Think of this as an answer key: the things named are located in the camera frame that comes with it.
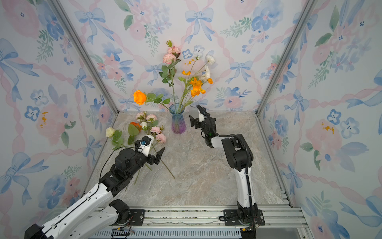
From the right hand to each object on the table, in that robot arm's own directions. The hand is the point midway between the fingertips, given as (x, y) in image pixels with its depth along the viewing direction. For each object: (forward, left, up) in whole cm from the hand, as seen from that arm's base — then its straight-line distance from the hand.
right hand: (196, 112), depth 100 cm
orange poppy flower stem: (+7, +2, +15) cm, 17 cm away
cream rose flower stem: (-15, +54, -13) cm, 57 cm away
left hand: (-30, +20, +9) cm, 38 cm away
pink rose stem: (+3, +34, -10) cm, 36 cm away
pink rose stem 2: (-38, +18, +12) cm, 44 cm away
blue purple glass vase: (-5, +12, -8) cm, 16 cm away
